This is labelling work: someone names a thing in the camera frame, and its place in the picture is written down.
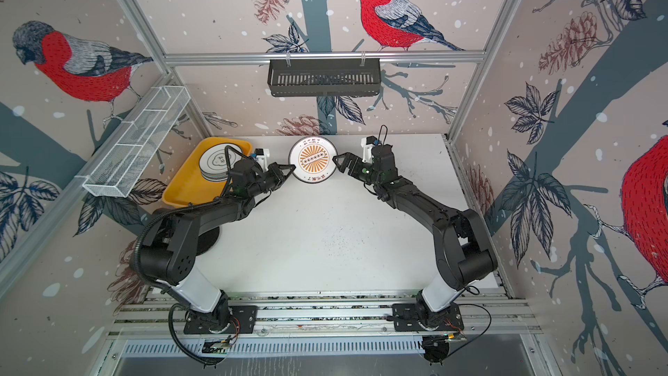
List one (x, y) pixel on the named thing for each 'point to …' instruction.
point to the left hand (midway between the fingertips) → (294, 166)
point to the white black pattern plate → (214, 163)
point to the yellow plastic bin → (189, 186)
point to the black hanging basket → (317, 77)
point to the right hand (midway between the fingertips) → (340, 164)
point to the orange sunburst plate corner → (313, 159)
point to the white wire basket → (136, 145)
